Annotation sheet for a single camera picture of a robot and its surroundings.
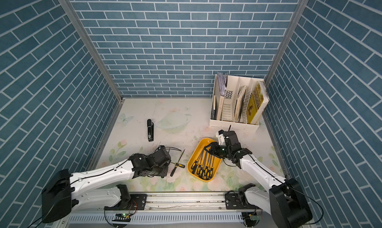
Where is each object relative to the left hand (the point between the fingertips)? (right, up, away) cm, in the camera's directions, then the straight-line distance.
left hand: (170, 172), depth 80 cm
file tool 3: (+23, 0, +5) cm, 24 cm away
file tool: (+14, +2, +6) cm, 15 cm away
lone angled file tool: (+4, +2, +6) cm, 7 cm away
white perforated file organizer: (+40, +42, +33) cm, 67 cm away
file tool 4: (+18, +1, +5) cm, 18 cm away
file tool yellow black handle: (+12, +2, +5) cm, 13 cm away
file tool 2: (+18, 0, +3) cm, 19 cm away
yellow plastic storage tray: (+15, +10, +9) cm, 21 cm away
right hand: (+21, +12, +3) cm, 24 cm away
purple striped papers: (+31, +54, +12) cm, 63 cm away
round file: (+2, +1, +5) cm, 5 cm away
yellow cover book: (+53, +40, +11) cm, 67 cm away
